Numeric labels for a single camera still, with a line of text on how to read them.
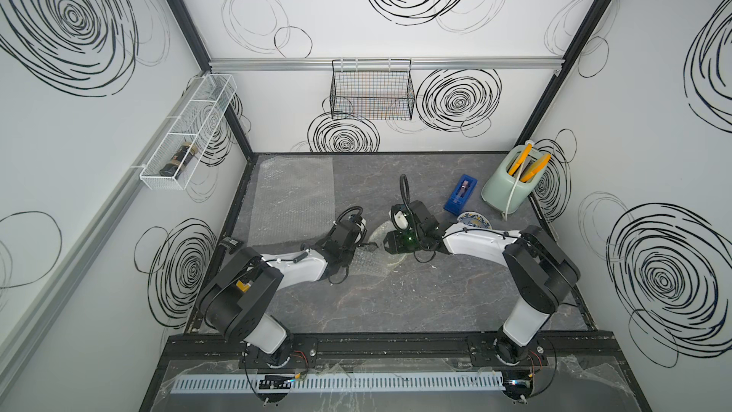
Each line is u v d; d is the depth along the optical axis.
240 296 0.44
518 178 0.91
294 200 1.05
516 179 0.91
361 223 0.84
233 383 0.77
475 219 0.97
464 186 1.02
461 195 1.01
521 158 0.89
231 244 0.92
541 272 0.47
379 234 0.91
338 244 0.71
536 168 0.95
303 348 0.77
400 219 0.83
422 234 0.72
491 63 1.73
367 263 0.77
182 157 0.68
